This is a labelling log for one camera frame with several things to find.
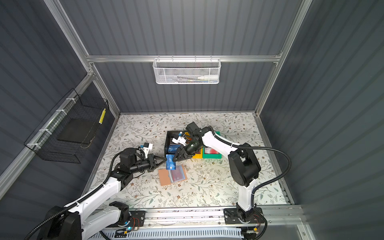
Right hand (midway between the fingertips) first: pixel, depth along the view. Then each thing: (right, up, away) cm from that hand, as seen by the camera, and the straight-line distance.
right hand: (178, 161), depth 80 cm
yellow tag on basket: (-43, +25, +4) cm, 50 cm away
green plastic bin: (+20, 0, +13) cm, 24 cm away
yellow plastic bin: (+12, +2, +11) cm, 17 cm away
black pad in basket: (-49, +17, -6) cm, 53 cm away
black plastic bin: (-9, +11, +23) cm, 27 cm away
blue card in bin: (-6, +4, +17) cm, 19 cm away
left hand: (-6, +2, -2) cm, 6 cm away
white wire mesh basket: (+3, +66, +44) cm, 79 cm away
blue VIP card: (-4, -1, -1) cm, 4 cm away
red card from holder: (-1, -10, +8) cm, 12 cm away
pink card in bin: (+19, +3, +17) cm, 26 cm away
